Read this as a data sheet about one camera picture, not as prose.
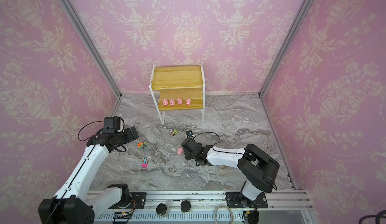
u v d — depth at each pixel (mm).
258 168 437
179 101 922
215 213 693
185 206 649
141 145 911
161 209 637
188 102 920
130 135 732
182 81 831
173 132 966
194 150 662
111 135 574
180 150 894
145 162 838
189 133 791
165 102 920
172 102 919
